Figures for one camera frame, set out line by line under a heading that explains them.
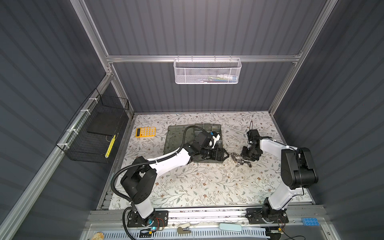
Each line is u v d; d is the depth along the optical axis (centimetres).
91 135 72
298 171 49
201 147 66
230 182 85
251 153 82
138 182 45
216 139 77
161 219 72
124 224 69
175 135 108
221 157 72
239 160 94
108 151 67
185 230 69
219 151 72
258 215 74
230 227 70
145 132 108
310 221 71
